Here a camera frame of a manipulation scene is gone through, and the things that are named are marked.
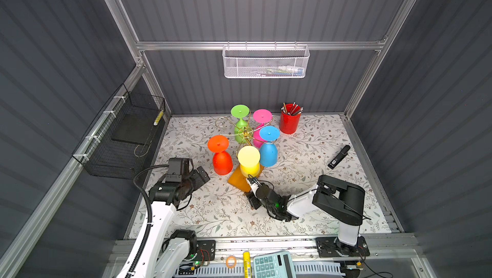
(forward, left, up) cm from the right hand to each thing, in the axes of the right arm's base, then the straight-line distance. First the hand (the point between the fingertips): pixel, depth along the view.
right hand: (251, 191), depth 90 cm
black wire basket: (+7, +50, +31) cm, 59 cm away
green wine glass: (+11, +3, +32) cm, 33 cm away
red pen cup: (+36, -22, +12) cm, 44 cm away
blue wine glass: (+5, -7, +25) cm, 27 cm away
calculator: (-29, -9, +2) cm, 31 cm away
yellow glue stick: (-29, +1, +3) cm, 29 cm away
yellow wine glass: (-2, 0, +33) cm, 33 cm away
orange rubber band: (-28, +6, +2) cm, 29 cm away
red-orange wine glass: (+1, +10, +25) cm, 27 cm away
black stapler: (+16, -45, +2) cm, 48 cm away
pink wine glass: (+16, -5, +34) cm, 38 cm away
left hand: (-1, +21, +16) cm, 26 cm away
